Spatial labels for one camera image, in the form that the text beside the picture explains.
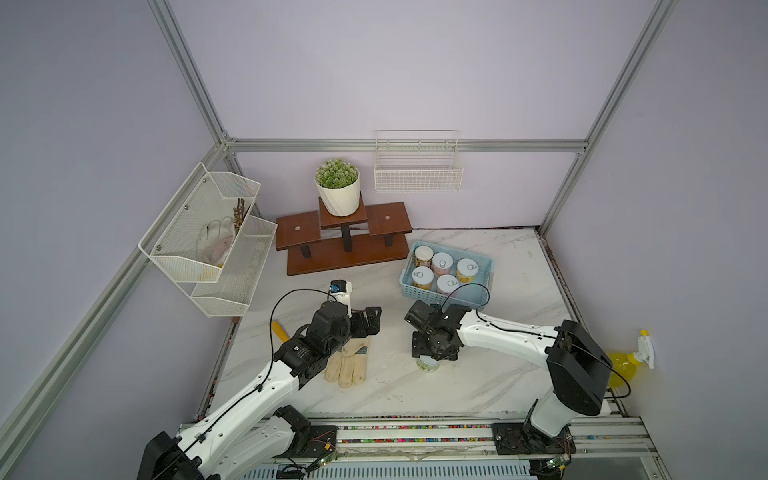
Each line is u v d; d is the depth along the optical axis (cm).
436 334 61
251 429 57
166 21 68
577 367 44
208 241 77
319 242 100
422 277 100
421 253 105
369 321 70
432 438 75
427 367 83
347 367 85
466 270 102
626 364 76
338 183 85
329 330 57
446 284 98
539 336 48
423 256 104
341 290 68
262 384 49
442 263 104
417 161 98
